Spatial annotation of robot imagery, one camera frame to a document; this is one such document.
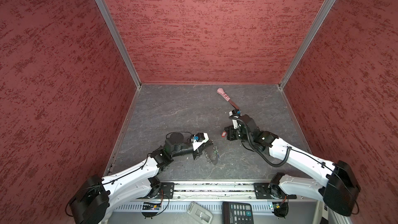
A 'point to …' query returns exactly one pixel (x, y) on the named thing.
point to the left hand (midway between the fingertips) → (211, 145)
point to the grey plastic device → (201, 214)
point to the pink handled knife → (221, 92)
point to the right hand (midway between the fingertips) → (223, 132)
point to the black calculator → (237, 213)
